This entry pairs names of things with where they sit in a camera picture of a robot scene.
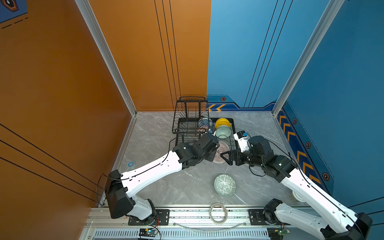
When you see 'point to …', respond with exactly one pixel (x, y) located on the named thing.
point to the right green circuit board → (280, 231)
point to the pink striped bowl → (223, 148)
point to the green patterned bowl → (224, 185)
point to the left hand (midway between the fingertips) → (212, 146)
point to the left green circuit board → (148, 231)
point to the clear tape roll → (226, 211)
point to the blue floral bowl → (205, 122)
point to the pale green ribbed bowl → (223, 132)
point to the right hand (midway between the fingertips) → (226, 153)
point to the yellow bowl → (222, 121)
